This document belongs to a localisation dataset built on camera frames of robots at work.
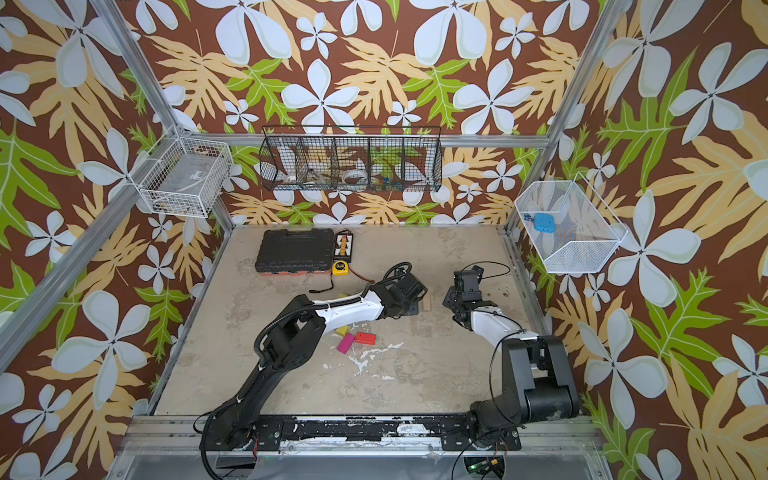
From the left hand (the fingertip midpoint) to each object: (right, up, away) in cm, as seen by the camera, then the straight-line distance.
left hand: (413, 301), depth 97 cm
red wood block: (-16, -11, -6) cm, 20 cm away
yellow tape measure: (-25, +11, +8) cm, 28 cm away
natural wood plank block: (+5, -1, +1) cm, 5 cm away
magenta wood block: (-22, -12, -7) cm, 26 cm away
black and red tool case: (-47, +16, +13) cm, 52 cm away
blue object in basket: (+37, +25, -11) cm, 46 cm away
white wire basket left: (-69, +39, -11) cm, 80 cm away
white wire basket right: (+44, +21, -20) cm, 52 cm away
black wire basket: (-22, +47, 0) cm, 52 cm away
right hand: (+13, +3, -3) cm, 13 cm away
